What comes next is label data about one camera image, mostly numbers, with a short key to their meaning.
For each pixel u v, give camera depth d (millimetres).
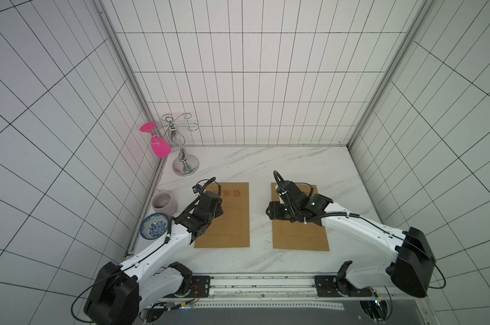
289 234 853
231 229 879
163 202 937
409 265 388
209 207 623
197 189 717
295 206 600
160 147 986
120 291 390
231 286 743
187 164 1100
